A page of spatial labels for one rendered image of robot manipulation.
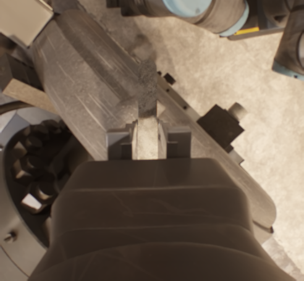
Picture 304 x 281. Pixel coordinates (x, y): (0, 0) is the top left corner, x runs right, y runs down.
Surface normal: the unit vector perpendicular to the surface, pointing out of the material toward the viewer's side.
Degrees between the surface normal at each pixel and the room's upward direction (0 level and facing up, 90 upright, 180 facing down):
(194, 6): 20
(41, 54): 51
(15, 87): 41
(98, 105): 28
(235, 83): 0
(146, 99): 4
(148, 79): 4
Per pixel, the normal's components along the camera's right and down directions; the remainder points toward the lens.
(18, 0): 0.36, 0.55
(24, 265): -0.11, 0.15
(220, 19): 0.32, 0.78
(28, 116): 0.09, 0.33
